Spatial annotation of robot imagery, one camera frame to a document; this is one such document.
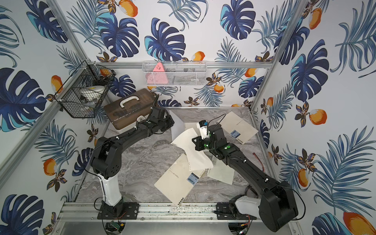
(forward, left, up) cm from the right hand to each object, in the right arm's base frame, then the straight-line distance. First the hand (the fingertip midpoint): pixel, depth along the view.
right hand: (193, 138), depth 81 cm
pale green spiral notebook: (-11, -17, -19) cm, 28 cm away
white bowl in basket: (+17, +55, +17) cm, 60 cm away
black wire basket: (+35, +66, +19) cm, 77 cm away
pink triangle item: (+34, +22, +17) cm, 44 cm away
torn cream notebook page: (-7, -3, -11) cm, 13 cm away
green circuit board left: (-38, +38, -20) cm, 58 cm away
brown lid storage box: (+16, +43, +2) cm, 46 cm away
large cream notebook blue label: (-17, +9, -20) cm, 27 cm away
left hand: (+17, +12, -2) cm, 20 cm away
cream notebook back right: (+23, -33, -19) cm, 45 cm away
